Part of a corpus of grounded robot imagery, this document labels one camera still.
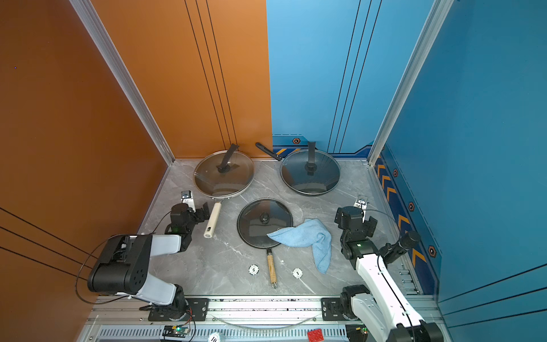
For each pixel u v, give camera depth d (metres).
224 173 1.02
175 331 0.71
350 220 0.60
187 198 0.81
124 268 0.46
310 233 0.89
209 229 0.81
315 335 0.68
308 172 1.03
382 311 0.42
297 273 0.81
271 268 0.80
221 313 0.74
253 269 0.83
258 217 0.96
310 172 1.03
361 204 0.68
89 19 0.71
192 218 0.77
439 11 0.70
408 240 0.63
